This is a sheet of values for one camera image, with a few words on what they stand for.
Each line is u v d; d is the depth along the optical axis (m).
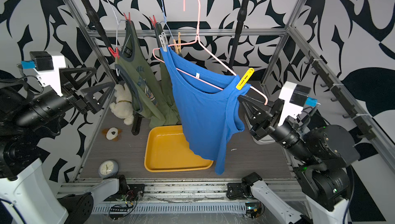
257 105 0.36
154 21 0.70
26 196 0.29
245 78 0.35
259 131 0.35
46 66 0.31
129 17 0.71
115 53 0.53
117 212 0.72
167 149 0.89
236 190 0.74
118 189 0.63
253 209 0.71
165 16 0.87
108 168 0.78
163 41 0.45
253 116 0.38
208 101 0.45
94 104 0.36
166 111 0.96
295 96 0.29
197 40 0.37
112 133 0.91
